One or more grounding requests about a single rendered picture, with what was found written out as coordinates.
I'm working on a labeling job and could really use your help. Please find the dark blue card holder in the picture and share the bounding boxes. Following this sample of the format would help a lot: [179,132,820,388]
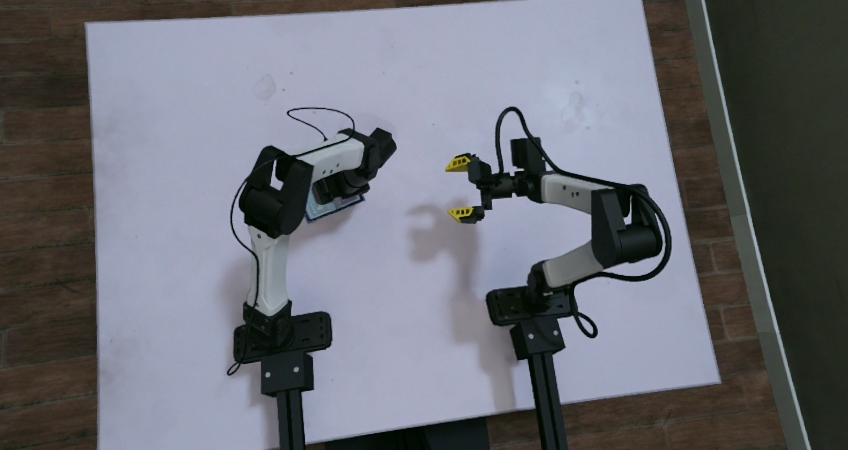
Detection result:
[304,194,366,224]

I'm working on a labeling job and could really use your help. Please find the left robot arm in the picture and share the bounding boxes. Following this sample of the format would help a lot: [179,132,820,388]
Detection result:
[233,127,397,360]

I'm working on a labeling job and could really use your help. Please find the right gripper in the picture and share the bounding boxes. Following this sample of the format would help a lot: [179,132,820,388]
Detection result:
[445,152,512,224]

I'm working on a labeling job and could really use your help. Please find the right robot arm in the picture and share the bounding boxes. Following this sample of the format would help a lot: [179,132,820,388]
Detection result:
[467,138,663,322]

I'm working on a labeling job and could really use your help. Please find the clear plastic card sleeve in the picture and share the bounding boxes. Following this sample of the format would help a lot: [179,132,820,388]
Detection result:
[306,185,336,219]

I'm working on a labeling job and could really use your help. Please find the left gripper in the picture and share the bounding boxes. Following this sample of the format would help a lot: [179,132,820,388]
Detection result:
[311,170,370,205]

